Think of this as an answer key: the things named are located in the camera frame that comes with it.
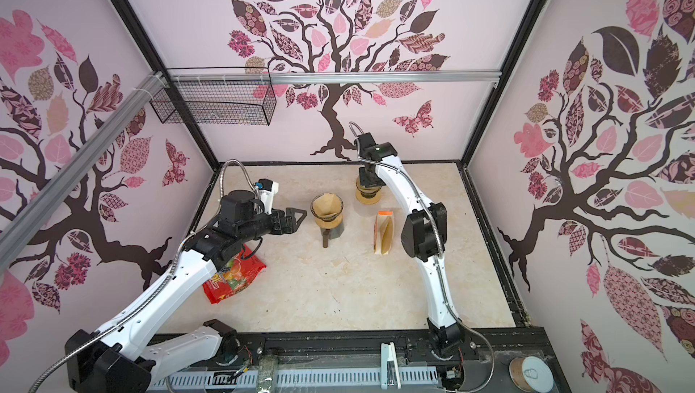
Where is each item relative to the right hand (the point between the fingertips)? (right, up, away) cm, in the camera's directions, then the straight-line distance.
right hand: (375, 177), depth 96 cm
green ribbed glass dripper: (-3, -5, -3) cm, 7 cm away
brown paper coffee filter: (-17, -9, -5) cm, 20 cm away
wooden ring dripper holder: (-16, -16, -7) cm, 24 cm away
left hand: (-25, -12, -20) cm, 34 cm away
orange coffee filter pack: (+2, -19, -6) cm, 20 cm away
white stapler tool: (+1, -49, -24) cm, 54 cm away
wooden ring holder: (-2, -9, +2) cm, 9 cm away
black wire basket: (-57, +29, -1) cm, 64 cm away
